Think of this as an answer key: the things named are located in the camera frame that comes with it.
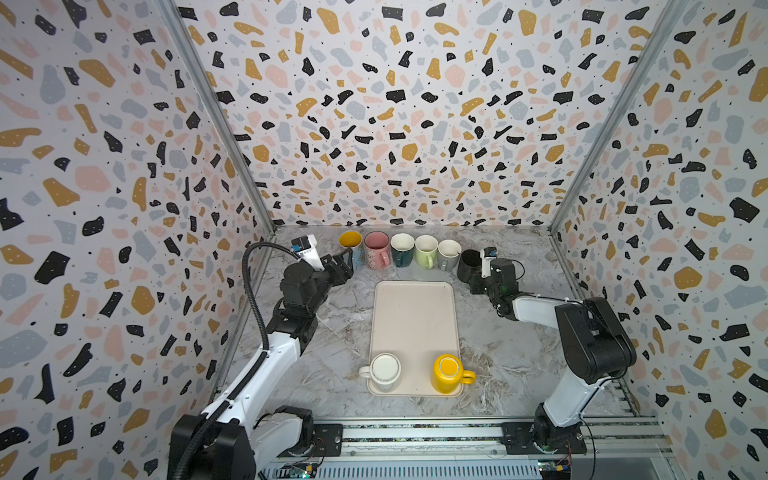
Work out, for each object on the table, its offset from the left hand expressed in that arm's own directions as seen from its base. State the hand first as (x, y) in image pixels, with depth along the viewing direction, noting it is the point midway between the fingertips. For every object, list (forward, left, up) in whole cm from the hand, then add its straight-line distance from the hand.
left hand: (342, 248), depth 76 cm
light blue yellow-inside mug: (+21, +1, -20) cm, 29 cm away
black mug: (+11, -39, -21) cm, 45 cm away
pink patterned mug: (+15, -7, -20) cm, 26 cm away
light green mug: (+21, -25, -23) cm, 40 cm away
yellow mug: (-26, -27, -20) cm, 42 cm away
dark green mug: (+20, -16, -22) cm, 34 cm away
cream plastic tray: (-6, -19, -29) cm, 36 cm away
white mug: (-24, -10, -22) cm, 34 cm away
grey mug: (+15, -32, -20) cm, 40 cm away
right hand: (+9, -39, -20) cm, 44 cm away
